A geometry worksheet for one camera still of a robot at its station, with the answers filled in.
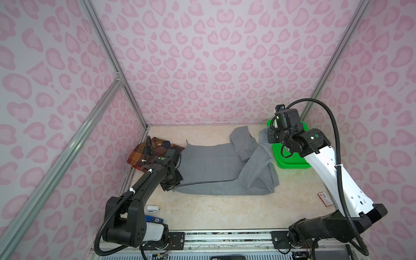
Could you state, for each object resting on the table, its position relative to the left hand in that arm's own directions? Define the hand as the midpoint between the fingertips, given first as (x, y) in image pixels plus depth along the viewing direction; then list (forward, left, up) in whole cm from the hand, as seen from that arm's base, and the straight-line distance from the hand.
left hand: (177, 182), depth 84 cm
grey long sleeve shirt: (+7, -34, +2) cm, 35 cm away
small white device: (-11, +13, -6) cm, 18 cm away
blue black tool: (-17, +10, -4) cm, 20 cm away
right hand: (+11, -46, +27) cm, 54 cm away
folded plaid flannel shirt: (+20, +23, -1) cm, 31 cm away
